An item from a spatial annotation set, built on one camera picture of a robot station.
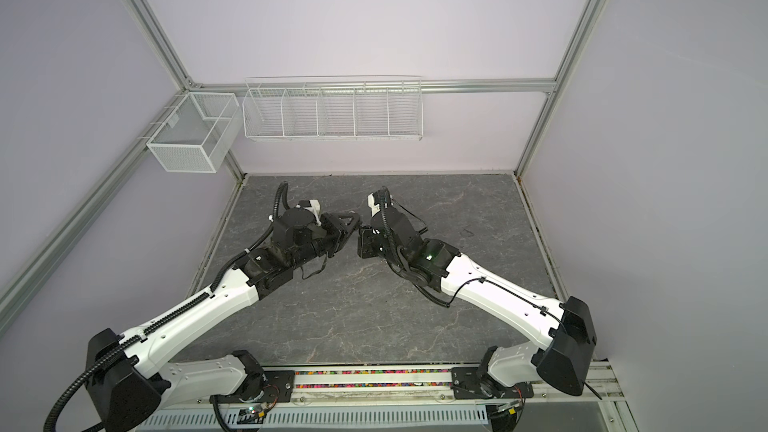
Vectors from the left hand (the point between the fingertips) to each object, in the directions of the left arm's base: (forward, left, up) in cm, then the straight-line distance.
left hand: (363, 224), depth 72 cm
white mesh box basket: (+42, +57, -3) cm, 71 cm away
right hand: (-2, +1, -1) cm, 3 cm away
